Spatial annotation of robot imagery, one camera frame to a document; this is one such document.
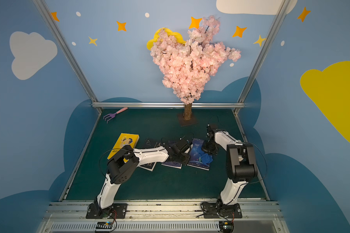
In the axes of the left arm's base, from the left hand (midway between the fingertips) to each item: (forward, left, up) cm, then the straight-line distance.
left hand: (189, 158), depth 92 cm
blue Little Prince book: (0, -4, -1) cm, 4 cm away
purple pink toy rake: (+35, +61, 0) cm, 71 cm away
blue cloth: (-2, -10, +4) cm, 11 cm away
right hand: (+5, -12, 0) cm, 13 cm away
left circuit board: (-36, +45, -5) cm, 58 cm away
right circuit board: (-35, -18, -4) cm, 40 cm away
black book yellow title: (+12, +27, -1) cm, 30 cm away
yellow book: (+13, +46, -1) cm, 48 cm away
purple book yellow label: (-4, +11, 0) cm, 12 cm away
